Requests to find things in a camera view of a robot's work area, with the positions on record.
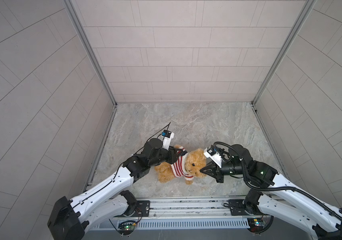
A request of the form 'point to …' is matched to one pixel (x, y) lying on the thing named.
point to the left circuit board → (126, 227)
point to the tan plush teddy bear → (195, 160)
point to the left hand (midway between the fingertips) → (183, 150)
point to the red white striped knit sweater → (179, 168)
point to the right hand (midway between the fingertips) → (202, 174)
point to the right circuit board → (255, 224)
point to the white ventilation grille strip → (192, 224)
